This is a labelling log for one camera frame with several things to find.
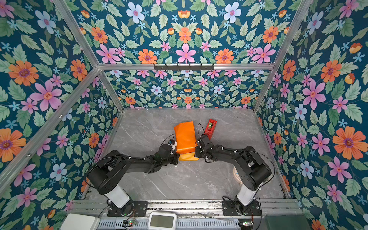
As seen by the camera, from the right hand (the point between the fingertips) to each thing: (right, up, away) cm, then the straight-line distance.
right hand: (196, 151), depth 94 cm
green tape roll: (+10, +17, +7) cm, 21 cm away
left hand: (-9, -1, -3) cm, 10 cm away
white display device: (-18, -28, -26) cm, 42 cm away
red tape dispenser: (+10, +15, +7) cm, 19 cm away
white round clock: (+24, -12, -12) cm, 29 cm away
